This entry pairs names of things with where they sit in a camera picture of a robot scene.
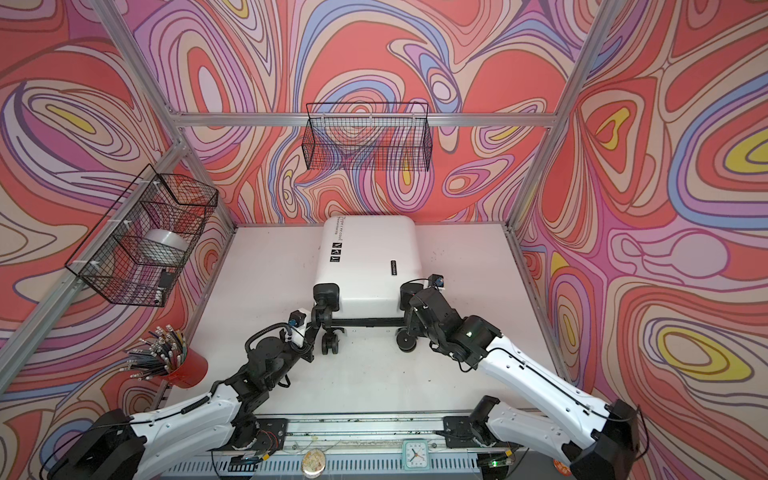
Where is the black suitcase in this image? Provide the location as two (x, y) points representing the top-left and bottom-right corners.
(312, 215), (444, 355)

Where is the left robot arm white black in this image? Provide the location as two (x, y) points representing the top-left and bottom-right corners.
(41, 306), (332, 479)

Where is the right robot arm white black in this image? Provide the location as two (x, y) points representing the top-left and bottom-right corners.
(401, 287), (643, 479)

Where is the round beige badge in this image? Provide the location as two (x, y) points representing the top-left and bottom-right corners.
(301, 449), (327, 479)

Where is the small teal clock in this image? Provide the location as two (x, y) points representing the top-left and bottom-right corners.
(401, 439), (431, 471)

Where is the red pen cup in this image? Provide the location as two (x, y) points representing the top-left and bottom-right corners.
(121, 325), (208, 389)

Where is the small black device in basket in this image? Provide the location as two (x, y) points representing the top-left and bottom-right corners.
(154, 269), (175, 305)

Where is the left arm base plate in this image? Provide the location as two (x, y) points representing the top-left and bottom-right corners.
(226, 418), (288, 453)

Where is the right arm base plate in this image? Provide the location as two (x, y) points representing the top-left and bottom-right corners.
(442, 415), (526, 451)

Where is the black wire basket left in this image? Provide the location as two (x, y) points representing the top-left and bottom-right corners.
(65, 166), (219, 308)

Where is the black wire basket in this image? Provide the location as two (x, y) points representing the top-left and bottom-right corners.
(65, 166), (219, 308)
(301, 101), (433, 172)

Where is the black wire basket back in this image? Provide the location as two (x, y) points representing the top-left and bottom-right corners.
(301, 101), (433, 172)

